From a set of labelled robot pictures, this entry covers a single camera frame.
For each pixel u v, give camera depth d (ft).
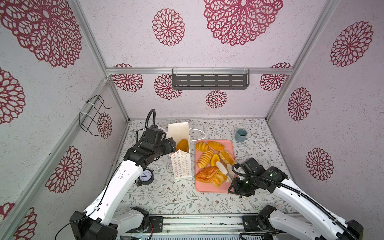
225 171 2.51
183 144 2.96
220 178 2.79
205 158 3.08
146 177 2.87
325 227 1.32
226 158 3.03
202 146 3.27
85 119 2.38
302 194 1.50
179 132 2.88
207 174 2.74
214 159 3.07
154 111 2.04
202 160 3.02
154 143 1.82
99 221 1.23
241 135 3.41
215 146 3.26
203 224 2.49
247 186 2.04
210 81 3.30
